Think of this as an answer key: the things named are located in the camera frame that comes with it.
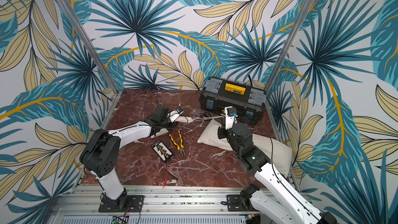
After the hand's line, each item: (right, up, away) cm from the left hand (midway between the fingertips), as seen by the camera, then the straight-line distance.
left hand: (174, 119), depth 95 cm
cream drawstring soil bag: (+10, +1, -17) cm, 19 cm away
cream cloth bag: (-3, -5, -20) cm, 21 cm away
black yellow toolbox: (+45, +11, -2) cm, 46 cm away
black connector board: (-6, -18, -5) cm, 20 cm away
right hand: (+22, +1, -24) cm, 33 cm away
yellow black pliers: (+5, -17, -5) cm, 18 cm away
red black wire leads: (+2, -29, -13) cm, 32 cm away
